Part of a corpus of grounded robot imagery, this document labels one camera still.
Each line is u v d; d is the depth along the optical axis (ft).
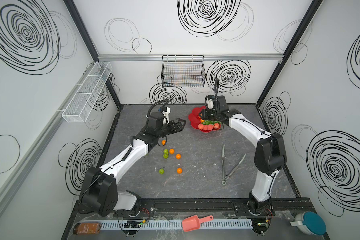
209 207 2.47
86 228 2.15
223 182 2.70
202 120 3.49
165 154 2.92
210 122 3.45
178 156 2.97
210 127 3.25
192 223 2.29
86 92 2.36
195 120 3.54
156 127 2.03
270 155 1.62
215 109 2.37
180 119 2.40
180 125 2.35
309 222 2.11
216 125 3.22
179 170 2.78
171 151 3.06
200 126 3.35
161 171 2.77
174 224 2.29
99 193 1.34
